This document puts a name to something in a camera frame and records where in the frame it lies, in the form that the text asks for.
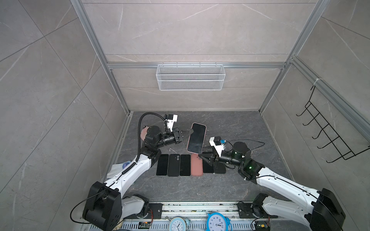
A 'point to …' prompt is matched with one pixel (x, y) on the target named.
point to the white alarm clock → (178, 224)
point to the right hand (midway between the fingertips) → (202, 152)
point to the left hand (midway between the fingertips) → (195, 131)
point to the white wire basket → (190, 77)
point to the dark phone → (196, 140)
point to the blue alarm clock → (217, 221)
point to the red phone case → (196, 165)
